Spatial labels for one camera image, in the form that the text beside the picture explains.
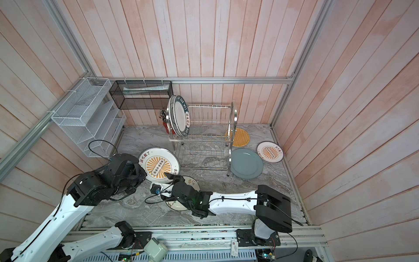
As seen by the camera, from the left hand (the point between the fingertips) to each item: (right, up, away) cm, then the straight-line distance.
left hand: (147, 176), depth 66 cm
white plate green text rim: (+12, +27, +14) cm, 33 cm away
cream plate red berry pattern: (+8, -18, +17) cm, 26 cm away
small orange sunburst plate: (+66, +8, +38) cm, 77 cm away
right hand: (+5, -2, +7) cm, 9 cm away
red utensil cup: (+5, +21, +8) cm, 24 cm away
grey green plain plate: (+50, 0, +37) cm, 62 cm away
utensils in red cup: (-4, +31, +38) cm, 49 cm away
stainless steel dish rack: (+25, +13, +42) cm, 51 cm away
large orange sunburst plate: (+1, +5, +8) cm, 10 cm away
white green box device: (+3, -32, +1) cm, 32 cm away
